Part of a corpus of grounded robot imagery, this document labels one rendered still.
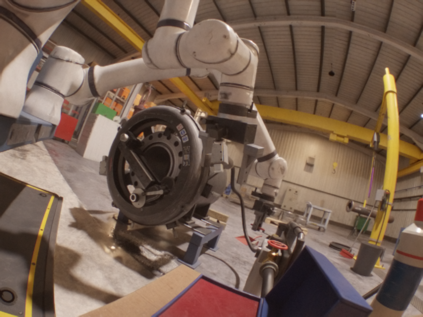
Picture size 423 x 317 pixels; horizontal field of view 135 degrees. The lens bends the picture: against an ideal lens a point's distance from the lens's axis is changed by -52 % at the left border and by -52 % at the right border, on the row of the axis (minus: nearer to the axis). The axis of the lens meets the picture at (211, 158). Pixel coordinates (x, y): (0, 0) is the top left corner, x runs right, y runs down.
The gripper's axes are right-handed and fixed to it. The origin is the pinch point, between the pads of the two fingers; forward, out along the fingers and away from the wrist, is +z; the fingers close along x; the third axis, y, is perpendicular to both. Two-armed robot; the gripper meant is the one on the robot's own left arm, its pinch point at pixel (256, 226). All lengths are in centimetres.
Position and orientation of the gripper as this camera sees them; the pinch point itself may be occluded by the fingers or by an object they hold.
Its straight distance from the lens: 93.2
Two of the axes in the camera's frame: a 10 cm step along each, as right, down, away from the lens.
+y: 6.3, 1.3, -7.7
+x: 7.1, 3.2, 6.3
